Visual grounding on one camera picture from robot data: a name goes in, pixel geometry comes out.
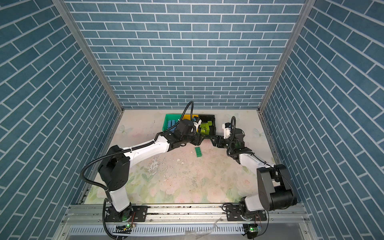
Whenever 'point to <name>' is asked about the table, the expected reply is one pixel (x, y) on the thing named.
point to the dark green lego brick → (198, 151)
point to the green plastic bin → (170, 117)
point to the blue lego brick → (171, 123)
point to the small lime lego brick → (210, 123)
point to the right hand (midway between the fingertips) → (214, 136)
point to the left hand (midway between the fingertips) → (201, 135)
